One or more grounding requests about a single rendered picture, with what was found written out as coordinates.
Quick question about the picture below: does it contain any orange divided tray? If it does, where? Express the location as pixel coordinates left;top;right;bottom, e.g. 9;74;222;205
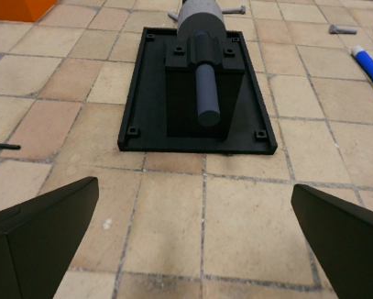
0;0;59;23

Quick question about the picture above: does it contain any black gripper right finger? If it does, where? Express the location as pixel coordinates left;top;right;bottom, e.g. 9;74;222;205
291;183;373;299

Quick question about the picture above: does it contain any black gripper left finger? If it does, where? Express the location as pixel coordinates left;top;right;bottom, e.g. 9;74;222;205
0;176;99;299

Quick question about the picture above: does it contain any black flat mounting plate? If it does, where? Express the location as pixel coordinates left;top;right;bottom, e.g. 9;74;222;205
117;27;278;155

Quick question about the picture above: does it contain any blue screwdriver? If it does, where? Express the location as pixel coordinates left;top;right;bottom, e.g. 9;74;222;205
351;45;373;79

